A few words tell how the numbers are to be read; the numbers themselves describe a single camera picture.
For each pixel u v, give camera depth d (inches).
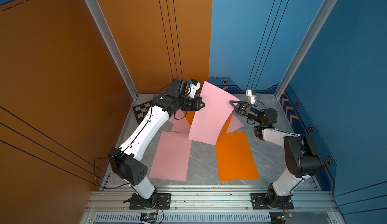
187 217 27.4
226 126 32.5
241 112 28.6
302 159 18.7
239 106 30.9
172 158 34.1
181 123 39.9
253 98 29.7
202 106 28.7
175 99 22.1
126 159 16.5
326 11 29.8
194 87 26.6
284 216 27.3
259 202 28.5
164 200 29.1
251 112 28.5
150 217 28.0
